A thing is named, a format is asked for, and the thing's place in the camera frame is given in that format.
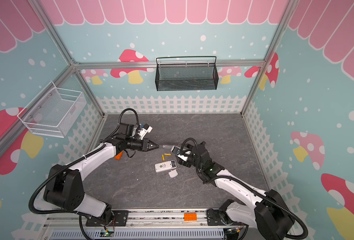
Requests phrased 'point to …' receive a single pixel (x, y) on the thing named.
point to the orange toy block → (118, 157)
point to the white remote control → (165, 165)
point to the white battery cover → (173, 173)
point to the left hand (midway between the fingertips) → (157, 149)
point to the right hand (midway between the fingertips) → (180, 148)
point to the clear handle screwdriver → (167, 146)
